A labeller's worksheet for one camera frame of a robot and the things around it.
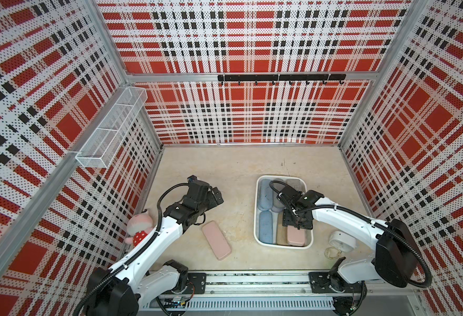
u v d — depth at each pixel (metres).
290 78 0.89
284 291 0.73
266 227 0.86
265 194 0.91
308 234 0.73
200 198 0.62
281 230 0.84
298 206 0.60
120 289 0.38
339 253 0.80
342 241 0.78
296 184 0.95
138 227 0.82
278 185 0.78
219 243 0.82
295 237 0.75
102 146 0.95
